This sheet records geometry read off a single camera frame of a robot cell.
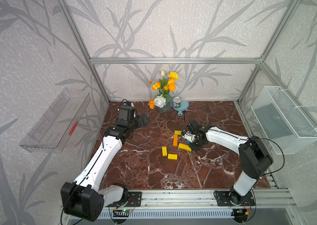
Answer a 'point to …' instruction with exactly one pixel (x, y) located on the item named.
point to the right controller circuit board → (240, 215)
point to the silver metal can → (177, 101)
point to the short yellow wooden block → (172, 156)
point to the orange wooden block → (175, 140)
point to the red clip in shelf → (73, 128)
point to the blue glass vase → (167, 95)
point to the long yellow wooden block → (184, 146)
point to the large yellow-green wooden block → (177, 132)
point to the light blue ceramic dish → (184, 105)
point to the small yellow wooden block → (164, 152)
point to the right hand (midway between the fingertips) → (194, 144)
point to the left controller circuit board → (124, 213)
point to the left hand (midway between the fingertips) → (140, 118)
